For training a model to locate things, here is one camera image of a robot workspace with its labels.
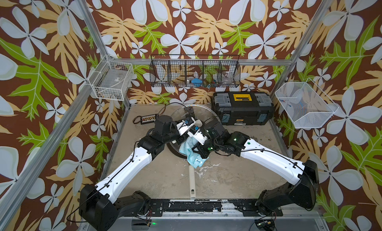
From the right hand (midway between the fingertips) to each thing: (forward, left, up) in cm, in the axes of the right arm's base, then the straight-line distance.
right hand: (191, 148), depth 73 cm
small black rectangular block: (+35, +1, -12) cm, 37 cm away
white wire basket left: (+38, +47, +14) cm, 62 cm away
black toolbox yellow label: (+31, -35, -4) cm, 47 cm away
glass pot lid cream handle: (+41, -13, -25) cm, 50 cm away
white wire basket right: (+23, -65, +6) cm, 69 cm away
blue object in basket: (+43, -4, +8) cm, 44 cm away
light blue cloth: (-3, +3, +6) cm, 7 cm away
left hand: (+10, 0, +6) cm, 12 cm away
